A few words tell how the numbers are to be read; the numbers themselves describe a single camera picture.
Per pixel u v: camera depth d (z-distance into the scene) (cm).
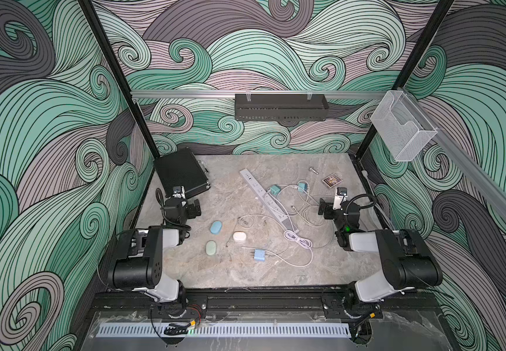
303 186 104
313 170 114
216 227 92
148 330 70
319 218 95
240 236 88
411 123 79
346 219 70
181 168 115
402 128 74
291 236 88
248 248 88
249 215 97
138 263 44
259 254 83
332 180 107
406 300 75
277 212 93
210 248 86
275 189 103
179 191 82
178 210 74
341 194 80
